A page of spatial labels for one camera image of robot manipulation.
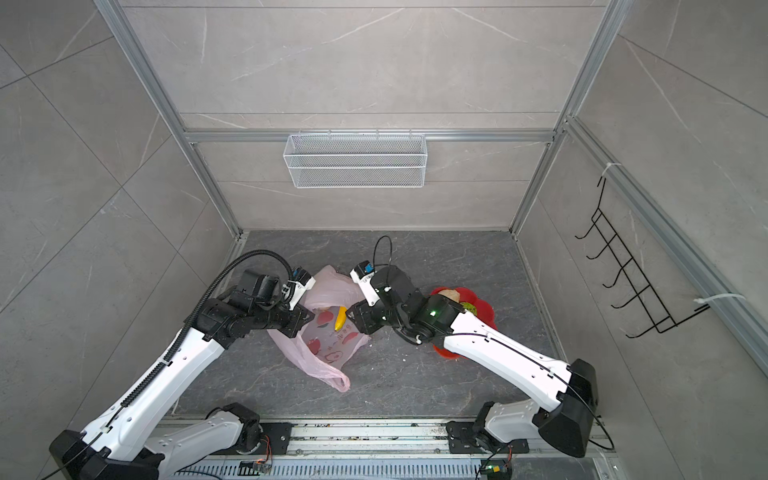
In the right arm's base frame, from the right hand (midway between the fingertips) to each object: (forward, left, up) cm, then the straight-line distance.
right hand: (355, 307), depth 70 cm
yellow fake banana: (+9, +7, -22) cm, 25 cm away
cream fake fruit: (+15, -28, -20) cm, 38 cm away
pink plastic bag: (+1, +14, -22) cm, 26 cm away
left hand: (+2, +11, -3) cm, 12 cm away
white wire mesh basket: (+54, +2, +6) cm, 54 cm away
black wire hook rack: (-9, -63, +8) cm, 64 cm away
